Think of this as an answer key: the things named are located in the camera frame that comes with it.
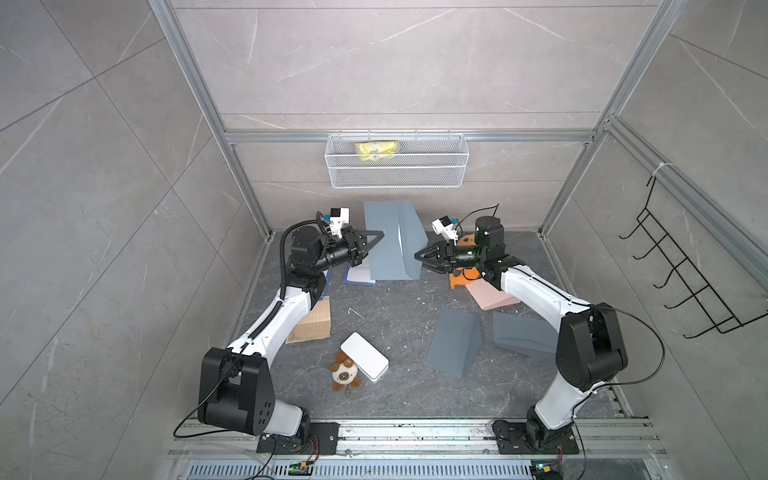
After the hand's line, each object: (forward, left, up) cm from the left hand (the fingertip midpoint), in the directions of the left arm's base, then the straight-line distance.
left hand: (386, 232), depth 70 cm
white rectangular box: (-18, +7, -31) cm, 37 cm away
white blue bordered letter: (+15, +22, -36) cm, 45 cm away
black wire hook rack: (-24, -66, -3) cm, 71 cm away
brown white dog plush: (-22, +13, -33) cm, 41 cm away
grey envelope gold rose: (-12, -20, -36) cm, 43 cm away
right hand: (-2, -8, -9) cm, 13 cm away
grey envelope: (-3, -2, -5) cm, 6 cm away
